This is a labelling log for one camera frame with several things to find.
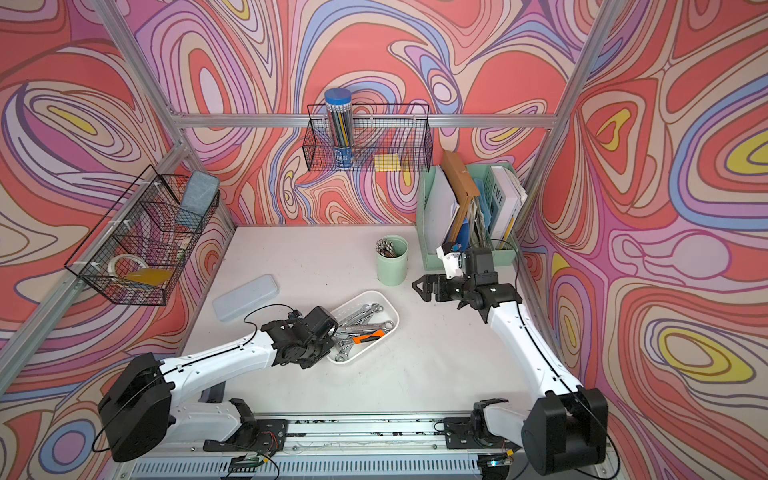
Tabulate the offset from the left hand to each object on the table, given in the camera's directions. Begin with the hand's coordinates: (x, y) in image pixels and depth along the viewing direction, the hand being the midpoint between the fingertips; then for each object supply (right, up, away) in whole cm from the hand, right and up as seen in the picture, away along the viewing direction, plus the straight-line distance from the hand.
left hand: (337, 348), depth 83 cm
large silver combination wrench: (+15, +4, +8) cm, 17 cm away
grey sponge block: (-38, +44, -2) cm, 58 cm away
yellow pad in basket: (-39, +21, -17) cm, 47 cm away
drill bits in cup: (+14, +28, +7) cm, 32 cm away
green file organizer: (+49, +55, +21) cm, 77 cm away
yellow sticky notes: (+14, +55, +7) cm, 57 cm away
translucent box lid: (-37, +10, +13) cm, 40 cm away
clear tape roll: (-48, +25, -17) cm, 57 cm away
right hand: (+26, +17, -3) cm, 31 cm away
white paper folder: (+33, +42, +15) cm, 55 cm away
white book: (+52, +45, +10) cm, 70 cm away
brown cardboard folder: (+36, +50, +5) cm, 62 cm away
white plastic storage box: (+6, -1, +2) cm, 6 cm away
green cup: (+16, +21, +14) cm, 30 cm away
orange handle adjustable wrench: (+1, -1, +4) cm, 5 cm away
